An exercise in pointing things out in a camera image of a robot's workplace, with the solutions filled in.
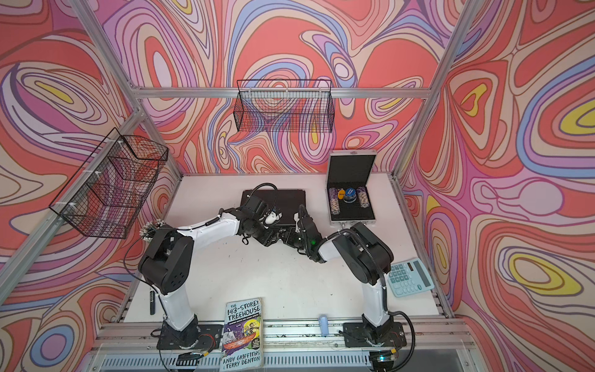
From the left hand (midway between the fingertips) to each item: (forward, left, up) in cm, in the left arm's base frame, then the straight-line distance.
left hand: (274, 236), depth 93 cm
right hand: (0, -2, -3) cm, 4 cm away
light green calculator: (-16, -51, -2) cm, 53 cm away
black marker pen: (-24, +42, -4) cm, 48 cm away
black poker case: (+16, -4, +3) cm, 17 cm away
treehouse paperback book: (-36, +8, -1) cm, 37 cm away
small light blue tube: (-31, -18, -1) cm, 36 cm away
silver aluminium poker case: (+22, -33, 0) cm, 40 cm away
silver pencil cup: (-5, +43, +13) cm, 45 cm away
